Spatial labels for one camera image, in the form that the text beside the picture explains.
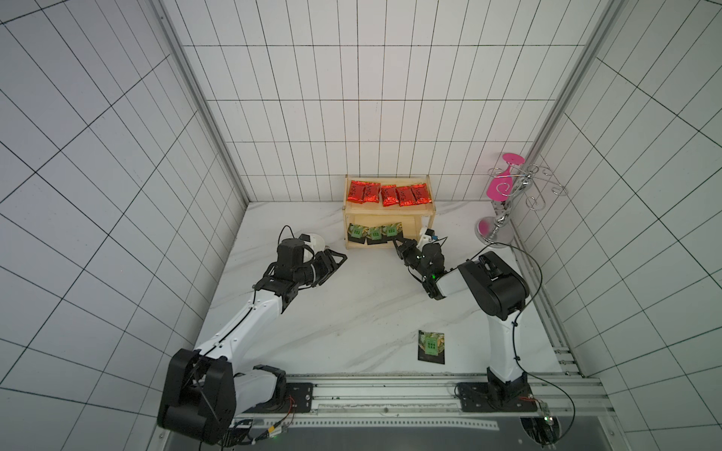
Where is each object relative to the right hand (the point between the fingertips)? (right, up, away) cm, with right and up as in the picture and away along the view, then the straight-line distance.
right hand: (382, 237), depth 96 cm
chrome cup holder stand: (+45, +2, +13) cm, 47 cm away
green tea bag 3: (+4, +2, +2) cm, 5 cm away
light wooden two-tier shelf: (-2, +9, -6) cm, 11 cm away
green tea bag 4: (+13, -32, -14) cm, 37 cm away
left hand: (-14, -8, -14) cm, 21 cm away
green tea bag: (-9, +1, +11) cm, 14 cm away
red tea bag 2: (+2, +14, -6) cm, 16 cm away
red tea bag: (-9, +16, -3) cm, 19 cm away
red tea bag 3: (+7, +14, -4) cm, 17 cm away
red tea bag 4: (+12, +15, -5) cm, 20 cm away
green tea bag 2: (-2, 0, +10) cm, 10 cm away
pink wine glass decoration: (+37, +16, -10) cm, 41 cm away
